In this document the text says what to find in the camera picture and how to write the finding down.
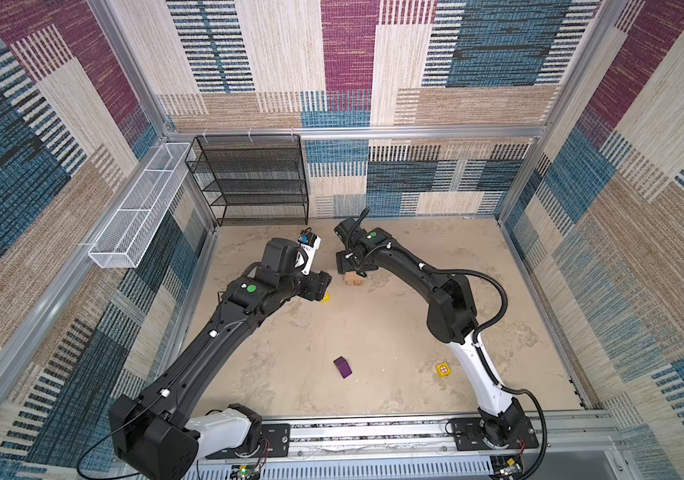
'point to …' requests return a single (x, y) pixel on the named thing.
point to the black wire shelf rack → (252, 180)
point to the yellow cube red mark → (443, 370)
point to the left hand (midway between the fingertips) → (319, 269)
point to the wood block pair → (352, 279)
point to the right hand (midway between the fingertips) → (353, 267)
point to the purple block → (343, 366)
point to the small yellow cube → (327, 297)
